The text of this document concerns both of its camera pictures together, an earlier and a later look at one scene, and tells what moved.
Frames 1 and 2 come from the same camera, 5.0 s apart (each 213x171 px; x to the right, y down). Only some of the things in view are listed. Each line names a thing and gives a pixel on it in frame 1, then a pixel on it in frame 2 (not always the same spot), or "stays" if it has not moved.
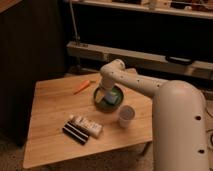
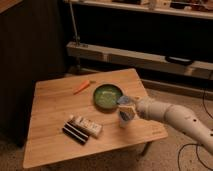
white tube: (90, 127) stays
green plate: (108, 100) stays
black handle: (179, 59) stays
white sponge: (111, 97) to (123, 99)
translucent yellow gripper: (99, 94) to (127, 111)
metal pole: (74, 22) stays
